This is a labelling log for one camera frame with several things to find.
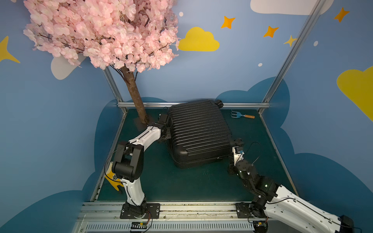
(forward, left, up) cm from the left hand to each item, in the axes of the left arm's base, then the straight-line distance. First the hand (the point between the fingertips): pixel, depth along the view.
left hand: (164, 133), depth 97 cm
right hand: (-19, -41, +7) cm, 46 cm away
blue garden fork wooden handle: (+26, -58, -8) cm, 64 cm away
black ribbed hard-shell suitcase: (-8, -23, +13) cm, 27 cm away
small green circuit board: (-50, +8, -10) cm, 52 cm away
